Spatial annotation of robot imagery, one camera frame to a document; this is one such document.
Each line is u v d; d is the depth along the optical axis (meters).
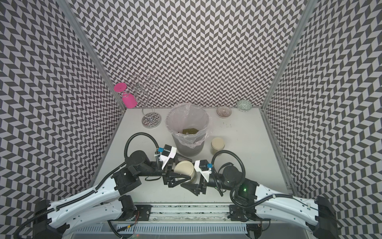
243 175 0.44
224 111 1.12
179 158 0.59
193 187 0.57
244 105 1.16
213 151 0.93
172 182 0.52
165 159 0.52
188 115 0.85
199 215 0.73
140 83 0.75
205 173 0.52
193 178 0.57
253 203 0.51
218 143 0.88
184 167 0.57
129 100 0.96
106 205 0.57
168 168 0.54
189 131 0.98
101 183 0.48
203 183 0.54
